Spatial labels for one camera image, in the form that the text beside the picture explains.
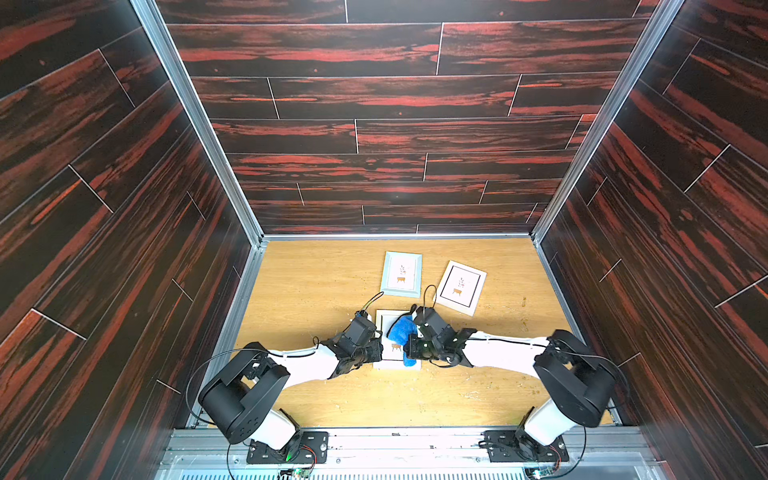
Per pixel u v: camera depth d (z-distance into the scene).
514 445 0.66
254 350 0.47
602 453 0.74
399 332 0.88
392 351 0.89
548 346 0.49
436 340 0.69
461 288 1.04
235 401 0.44
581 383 0.45
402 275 1.08
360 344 0.71
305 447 0.73
